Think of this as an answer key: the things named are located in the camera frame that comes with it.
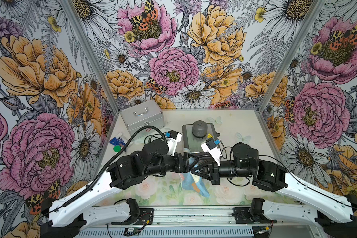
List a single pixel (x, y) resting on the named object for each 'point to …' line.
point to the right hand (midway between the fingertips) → (194, 175)
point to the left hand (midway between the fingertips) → (190, 164)
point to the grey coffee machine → (194, 135)
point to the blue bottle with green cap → (118, 143)
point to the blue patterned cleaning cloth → (190, 182)
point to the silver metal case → (146, 113)
